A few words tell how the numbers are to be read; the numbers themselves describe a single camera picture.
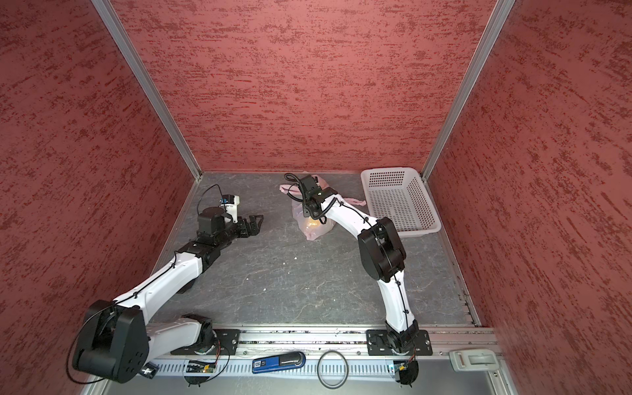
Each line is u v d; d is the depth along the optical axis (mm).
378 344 738
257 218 798
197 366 725
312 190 745
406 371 709
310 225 948
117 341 400
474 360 709
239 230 756
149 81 875
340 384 668
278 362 671
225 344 745
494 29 743
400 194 1134
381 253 535
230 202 743
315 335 763
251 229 774
